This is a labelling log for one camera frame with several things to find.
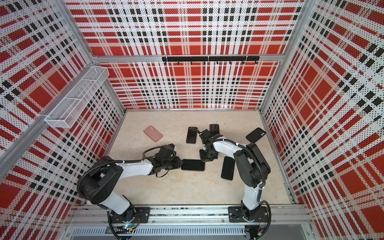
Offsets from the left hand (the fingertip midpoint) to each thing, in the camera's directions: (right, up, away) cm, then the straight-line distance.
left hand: (182, 165), depth 90 cm
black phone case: (+51, +18, +15) cm, 56 cm away
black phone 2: (+22, +22, +23) cm, 38 cm away
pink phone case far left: (-24, +19, +17) cm, 35 cm away
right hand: (+14, +3, 0) cm, 14 cm away
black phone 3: (+28, -2, 0) cm, 28 cm away
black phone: (+5, +18, +15) cm, 23 cm away
